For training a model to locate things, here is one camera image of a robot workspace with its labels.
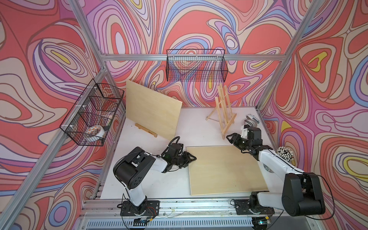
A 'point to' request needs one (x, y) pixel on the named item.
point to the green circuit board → (140, 221)
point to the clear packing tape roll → (250, 123)
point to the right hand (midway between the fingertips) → (229, 141)
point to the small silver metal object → (253, 118)
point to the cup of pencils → (287, 154)
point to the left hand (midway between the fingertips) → (196, 161)
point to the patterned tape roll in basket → (98, 131)
